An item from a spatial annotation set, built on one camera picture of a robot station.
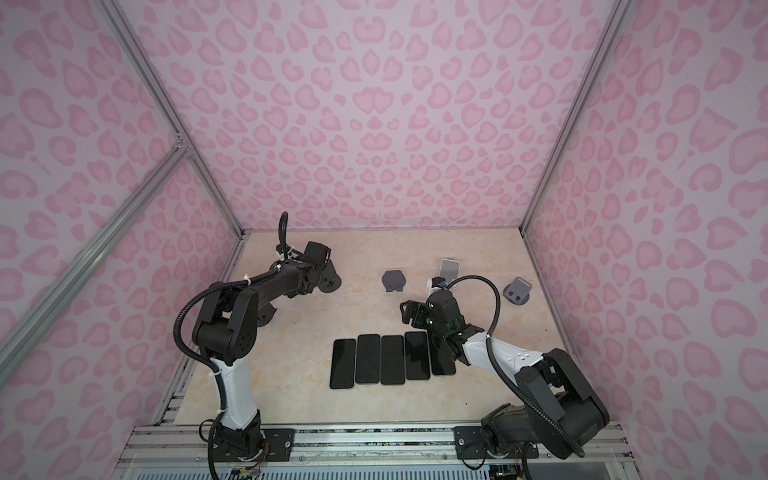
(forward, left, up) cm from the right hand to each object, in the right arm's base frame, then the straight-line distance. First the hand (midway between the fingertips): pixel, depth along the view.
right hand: (412, 305), depth 88 cm
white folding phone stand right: (+16, -13, -4) cm, 21 cm away
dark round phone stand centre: (+16, +6, -10) cm, 20 cm away
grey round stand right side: (+10, -35, -7) cm, 37 cm away
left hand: (+13, +38, -2) cm, 40 cm away
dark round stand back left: (+12, +27, -5) cm, 30 cm away
